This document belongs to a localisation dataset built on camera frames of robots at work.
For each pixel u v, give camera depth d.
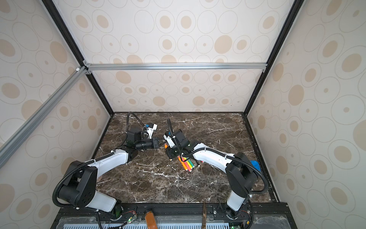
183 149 0.63
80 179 0.48
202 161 0.57
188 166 0.90
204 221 0.72
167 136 0.76
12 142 0.52
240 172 0.45
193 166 0.90
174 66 0.90
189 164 0.90
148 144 0.76
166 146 0.81
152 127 0.79
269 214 0.76
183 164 0.90
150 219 0.71
